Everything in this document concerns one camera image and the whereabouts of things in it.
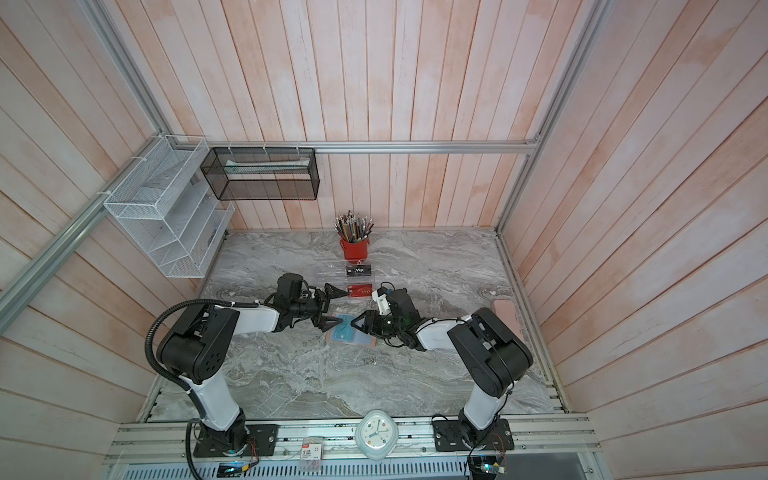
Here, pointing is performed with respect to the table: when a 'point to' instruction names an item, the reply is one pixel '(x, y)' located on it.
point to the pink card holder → (328, 339)
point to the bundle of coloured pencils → (353, 227)
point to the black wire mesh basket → (262, 174)
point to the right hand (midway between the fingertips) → (356, 325)
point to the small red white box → (311, 454)
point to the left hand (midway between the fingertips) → (347, 308)
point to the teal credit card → (344, 331)
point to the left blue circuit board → (231, 469)
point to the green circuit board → (485, 466)
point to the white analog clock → (376, 434)
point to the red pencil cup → (355, 252)
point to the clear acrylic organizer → (358, 280)
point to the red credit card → (360, 290)
